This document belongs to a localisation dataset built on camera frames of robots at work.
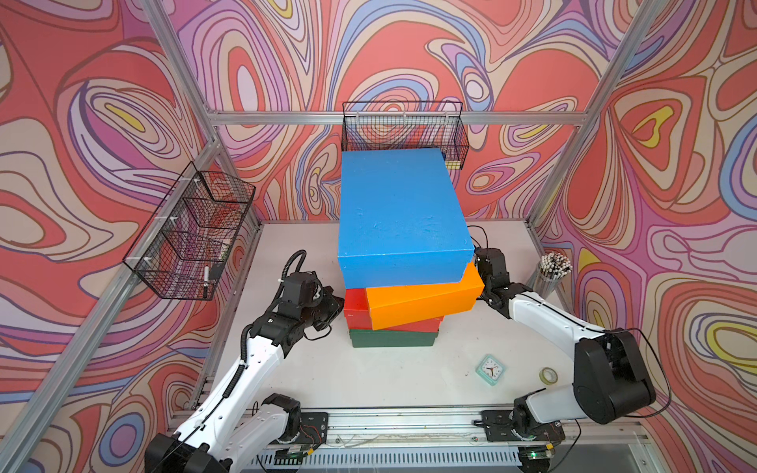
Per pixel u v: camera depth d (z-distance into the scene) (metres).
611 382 0.43
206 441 0.39
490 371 0.80
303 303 0.60
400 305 0.58
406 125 0.95
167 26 0.71
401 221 0.57
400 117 0.86
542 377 0.80
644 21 0.70
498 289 0.67
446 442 0.72
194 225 0.81
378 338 0.82
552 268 0.84
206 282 0.72
